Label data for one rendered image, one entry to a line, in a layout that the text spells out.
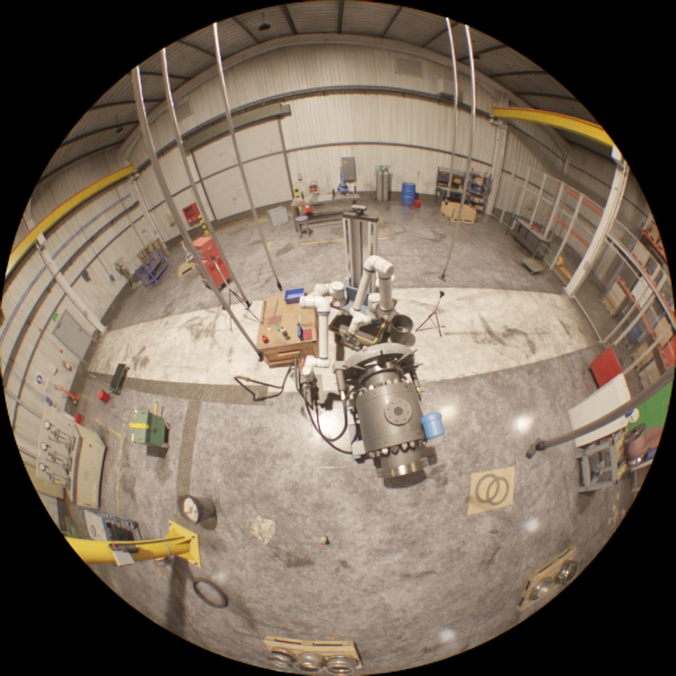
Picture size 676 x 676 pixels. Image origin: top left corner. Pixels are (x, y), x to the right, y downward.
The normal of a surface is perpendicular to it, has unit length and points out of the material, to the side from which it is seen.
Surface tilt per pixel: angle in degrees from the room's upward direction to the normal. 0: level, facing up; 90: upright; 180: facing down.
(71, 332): 90
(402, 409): 0
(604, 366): 90
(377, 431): 37
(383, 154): 90
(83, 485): 90
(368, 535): 0
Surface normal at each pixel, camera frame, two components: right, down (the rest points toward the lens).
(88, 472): 0.99, 0.07
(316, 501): -0.08, -0.58
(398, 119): 0.03, 0.81
